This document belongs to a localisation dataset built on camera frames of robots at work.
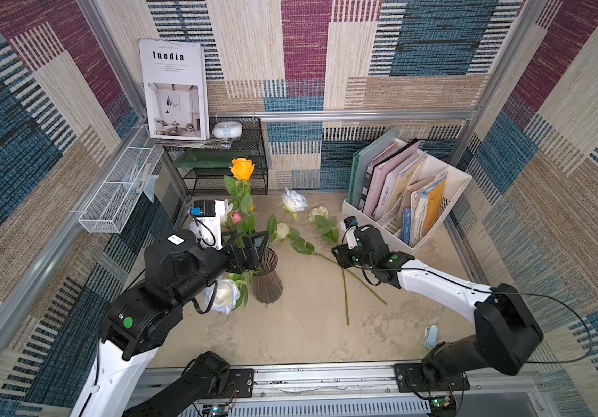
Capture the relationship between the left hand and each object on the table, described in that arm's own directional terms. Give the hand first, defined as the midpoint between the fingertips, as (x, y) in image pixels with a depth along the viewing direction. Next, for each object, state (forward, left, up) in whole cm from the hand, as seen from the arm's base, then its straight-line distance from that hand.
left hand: (253, 232), depth 56 cm
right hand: (+15, -22, -27) cm, 38 cm away
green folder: (+39, -31, -11) cm, 51 cm away
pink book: (+33, -37, -11) cm, 51 cm away
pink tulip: (+11, +7, -9) cm, 16 cm away
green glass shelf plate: (+43, +23, -14) cm, 51 cm away
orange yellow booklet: (+28, -56, -22) cm, 66 cm away
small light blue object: (-11, -48, -38) cm, 63 cm away
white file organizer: (+29, -43, -15) cm, 54 cm away
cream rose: (+32, -21, -39) cm, 55 cm away
